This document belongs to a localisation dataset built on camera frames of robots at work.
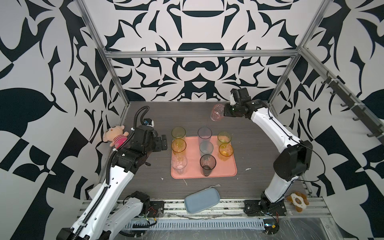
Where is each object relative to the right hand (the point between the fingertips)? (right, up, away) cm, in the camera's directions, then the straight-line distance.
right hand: (226, 108), depth 85 cm
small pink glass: (-4, -2, +7) cm, 9 cm away
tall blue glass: (-12, -15, +1) cm, 19 cm away
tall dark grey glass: (-11, -29, -4) cm, 31 cm away
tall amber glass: (-27, -21, +3) cm, 35 cm away
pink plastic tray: (-18, -35, 0) cm, 39 cm away
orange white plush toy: (+33, -46, -11) cm, 58 cm away
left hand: (-36, -14, -12) cm, 41 cm away
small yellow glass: (+1, -25, +6) cm, 26 cm away
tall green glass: (-27, -14, +2) cm, 30 cm away
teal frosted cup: (-11, -23, +5) cm, 26 cm away
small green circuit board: (+18, -56, -15) cm, 60 cm away
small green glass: (0, -17, +9) cm, 19 cm away
